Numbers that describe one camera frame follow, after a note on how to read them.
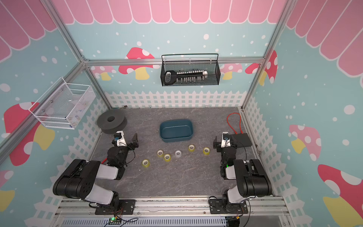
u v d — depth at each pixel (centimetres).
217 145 83
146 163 89
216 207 74
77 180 46
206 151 94
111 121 104
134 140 82
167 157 92
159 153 94
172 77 90
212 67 95
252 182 44
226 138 76
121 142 76
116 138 74
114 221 73
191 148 96
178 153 94
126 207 74
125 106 124
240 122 109
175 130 107
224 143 76
